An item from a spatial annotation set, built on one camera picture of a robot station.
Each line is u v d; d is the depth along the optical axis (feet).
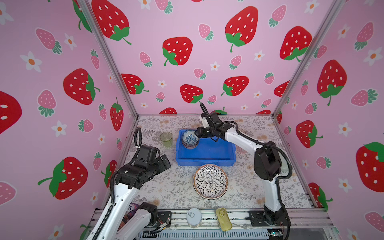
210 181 2.81
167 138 3.48
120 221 1.40
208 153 3.31
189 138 3.22
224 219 2.36
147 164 1.70
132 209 2.49
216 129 2.38
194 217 2.30
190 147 3.06
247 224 2.40
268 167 1.78
